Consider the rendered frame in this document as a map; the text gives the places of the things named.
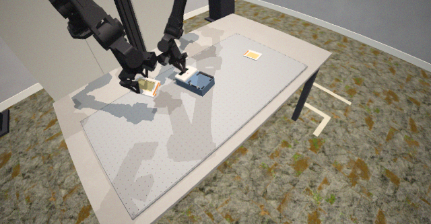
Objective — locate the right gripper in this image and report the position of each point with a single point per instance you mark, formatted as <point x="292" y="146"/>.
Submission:
<point x="126" y="79"/>

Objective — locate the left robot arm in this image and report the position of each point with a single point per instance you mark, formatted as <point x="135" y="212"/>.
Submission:
<point x="173" y="30"/>

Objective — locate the white cassette with yellow panel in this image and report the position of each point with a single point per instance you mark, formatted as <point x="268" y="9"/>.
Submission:
<point x="148" y="88"/>
<point x="252" y="55"/>

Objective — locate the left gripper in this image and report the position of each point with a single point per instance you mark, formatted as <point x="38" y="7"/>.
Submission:
<point x="179" y="60"/>

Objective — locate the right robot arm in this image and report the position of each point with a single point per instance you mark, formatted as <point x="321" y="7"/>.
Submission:
<point x="109" y="34"/>

